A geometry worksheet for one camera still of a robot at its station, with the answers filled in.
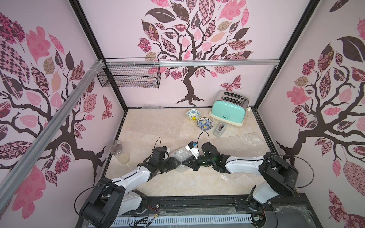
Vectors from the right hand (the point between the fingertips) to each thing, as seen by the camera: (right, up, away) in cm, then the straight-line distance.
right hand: (183, 162), depth 79 cm
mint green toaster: (+32, +33, +19) cm, 50 cm away
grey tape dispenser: (+26, +17, +23) cm, 39 cm away
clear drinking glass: (-36, +5, 0) cm, 36 cm away
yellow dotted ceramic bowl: (+8, +29, +35) cm, 46 cm away
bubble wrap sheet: (-1, +3, +7) cm, 8 cm away
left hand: (-3, -4, +6) cm, 8 cm away
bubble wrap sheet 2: (+45, +7, +19) cm, 50 cm away
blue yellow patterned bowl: (+16, +22, +29) cm, 40 cm away
